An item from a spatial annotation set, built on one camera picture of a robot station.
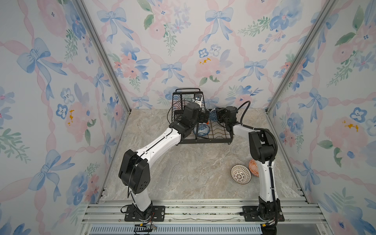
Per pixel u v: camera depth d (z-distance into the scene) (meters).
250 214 0.73
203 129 1.03
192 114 0.61
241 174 0.86
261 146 0.62
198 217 0.73
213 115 1.13
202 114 0.72
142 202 0.57
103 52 0.85
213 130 1.05
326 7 0.69
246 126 0.75
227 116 0.87
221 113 0.95
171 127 0.58
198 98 0.68
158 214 0.74
